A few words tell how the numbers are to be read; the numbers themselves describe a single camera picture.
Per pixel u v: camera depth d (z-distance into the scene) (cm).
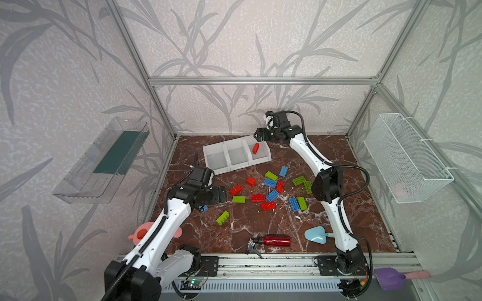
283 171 103
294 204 89
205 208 89
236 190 95
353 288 72
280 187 99
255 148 112
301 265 75
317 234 82
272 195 94
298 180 97
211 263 74
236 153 109
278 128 77
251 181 97
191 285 71
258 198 91
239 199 92
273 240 76
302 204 91
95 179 63
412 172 61
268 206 89
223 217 85
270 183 96
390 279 71
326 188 62
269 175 100
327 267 73
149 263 39
